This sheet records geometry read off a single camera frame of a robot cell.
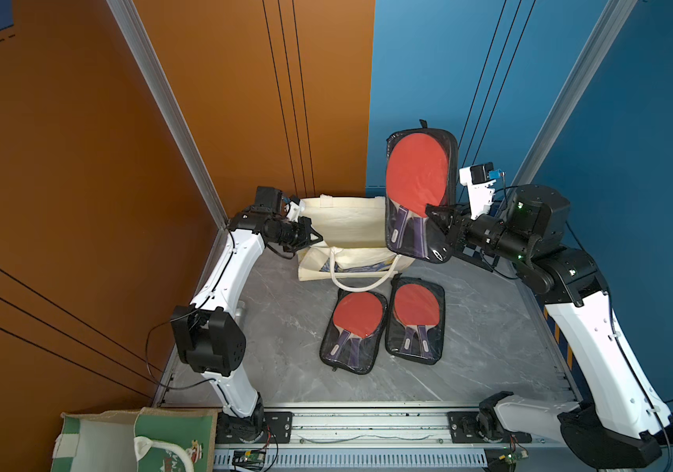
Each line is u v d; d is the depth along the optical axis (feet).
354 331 2.85
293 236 2.34
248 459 2.37
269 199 2.11
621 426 1.14
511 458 2.28
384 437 2.38
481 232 1.61
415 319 3.00
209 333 1.48
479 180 1.54
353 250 2.48
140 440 1.69
